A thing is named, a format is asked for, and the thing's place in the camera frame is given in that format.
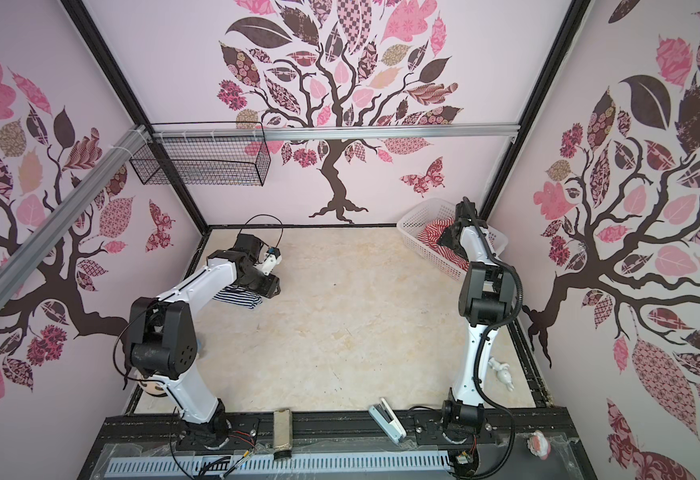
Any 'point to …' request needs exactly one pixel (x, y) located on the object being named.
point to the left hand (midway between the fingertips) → (270, 291)
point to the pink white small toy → (538, 445)
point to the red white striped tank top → (431, 235)
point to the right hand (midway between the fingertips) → (459, 242)
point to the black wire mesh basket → (208, 153)
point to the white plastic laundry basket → (434, 211)
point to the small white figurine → (503, 372)
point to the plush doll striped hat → (154, 387)
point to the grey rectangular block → (282, 434)
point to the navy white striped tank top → (237, 295)
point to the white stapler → (386, 417)
